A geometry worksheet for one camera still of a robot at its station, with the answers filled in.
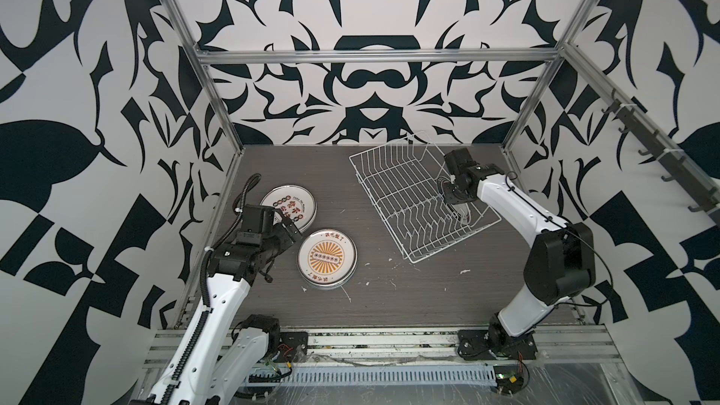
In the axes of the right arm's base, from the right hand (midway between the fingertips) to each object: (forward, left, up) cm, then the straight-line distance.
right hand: (458, 189), depth 90 cm
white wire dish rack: (+14, +15, -11) cm, 23 cm away
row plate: (+2, +53, -9) cm, 54 cm away
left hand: (-16, +52, +4) cm, 55 cm away
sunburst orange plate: (-18, +41, -9) cm, 46 cm away
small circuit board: (-48, -6, -14) cm, 50 cm away
